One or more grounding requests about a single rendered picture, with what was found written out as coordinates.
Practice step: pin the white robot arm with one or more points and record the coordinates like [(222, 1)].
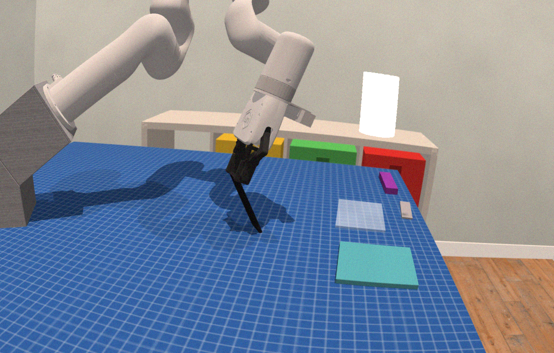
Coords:
[(160, 41)]

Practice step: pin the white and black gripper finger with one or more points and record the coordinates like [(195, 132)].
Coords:
[(247, 166), (237, 156)]

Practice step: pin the black rectangular strip with white printed pattern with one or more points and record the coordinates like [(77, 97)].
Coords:
[(246, 203)]

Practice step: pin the purple rectangular block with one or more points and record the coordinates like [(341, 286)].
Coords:
[(388, 183)]

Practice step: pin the dark blue work mat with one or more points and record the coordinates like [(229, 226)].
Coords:
[(134, 249)]

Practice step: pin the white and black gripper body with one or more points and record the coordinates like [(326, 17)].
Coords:
[(262, 110)]

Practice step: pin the teal flat square tile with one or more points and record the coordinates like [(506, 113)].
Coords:
[(376, 265)]

